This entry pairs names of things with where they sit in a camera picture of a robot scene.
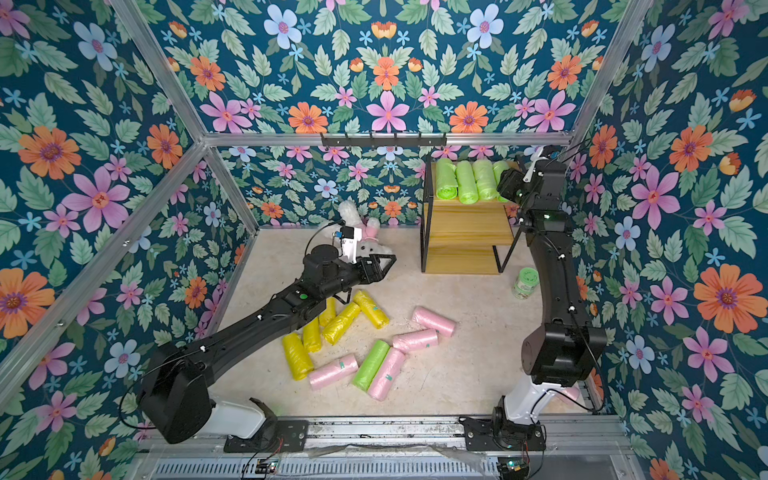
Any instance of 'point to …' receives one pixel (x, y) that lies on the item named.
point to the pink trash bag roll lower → (387, 374)
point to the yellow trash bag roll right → (371, 310)
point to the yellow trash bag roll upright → (312, 336)
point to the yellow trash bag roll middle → (335, 329)
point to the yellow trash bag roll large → (299, 359)
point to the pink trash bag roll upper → (430, 320)
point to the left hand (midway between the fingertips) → (391, 258)
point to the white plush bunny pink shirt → (349, 216)
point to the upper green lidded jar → (526, 282)
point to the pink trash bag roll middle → (416, 340)
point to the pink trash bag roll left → (333, 371)
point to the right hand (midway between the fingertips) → (514, 170)
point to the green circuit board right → (513, 467)
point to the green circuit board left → (266, 468)
